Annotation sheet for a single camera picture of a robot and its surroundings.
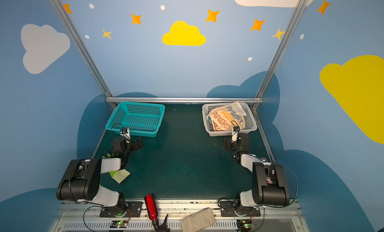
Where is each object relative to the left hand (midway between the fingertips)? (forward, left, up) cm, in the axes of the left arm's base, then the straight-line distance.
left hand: (136, 138), depth 94 cm
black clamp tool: (-46, -23, -5) cm, 52 cm away
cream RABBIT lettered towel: (+15, -60, +4) cm, 62 cm away
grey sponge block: (-44, -40, -3) cm, 59 cm away
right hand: (+1, -62, +1) cm, 62 cm away
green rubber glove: (-10, +16, -4) cm, 19 cm away
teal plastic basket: (+20, +2, -6) cm, 21 cm away
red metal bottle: (-38, -17, -3) cm, 42 cm away
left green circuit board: (-45, -2, -6) cm, 45 cm away
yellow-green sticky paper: (-23, +4, -3) cm, 24 cm away
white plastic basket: (+13, -76, +1) cm, 78 cm away
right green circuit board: (-45, -62, -7) cm, 77 cm away
